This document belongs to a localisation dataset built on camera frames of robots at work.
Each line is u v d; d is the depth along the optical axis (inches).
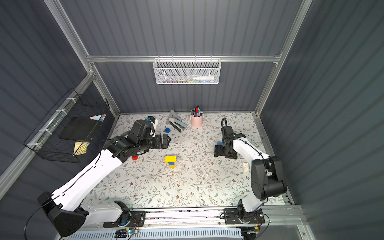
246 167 35.0
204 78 35.9
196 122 43.3
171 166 35.9
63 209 15.0
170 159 33.3
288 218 29.1
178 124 43.6
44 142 24.4
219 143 40.3
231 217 29.0
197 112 40.8
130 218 28.0
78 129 29.1
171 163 35.9
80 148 23.7
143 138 21.7
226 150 30.2
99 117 32.5
